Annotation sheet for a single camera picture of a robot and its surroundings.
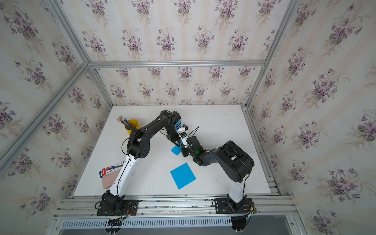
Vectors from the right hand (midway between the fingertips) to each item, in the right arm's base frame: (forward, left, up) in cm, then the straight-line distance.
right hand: (183, 144), depth 95 cm
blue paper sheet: (-3, +4, -2) cm, 5 cm away
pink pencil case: (-23, +42, -1) cm, 48 cm away
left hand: (+1, +2, -2) cm, 3 cm away
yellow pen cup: (+12, +34, +6) cm, 37 cm away
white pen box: (-18, +45, 0) cm, 49 cm away
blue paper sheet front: (-19, -1, -2) cm, 20 cm away
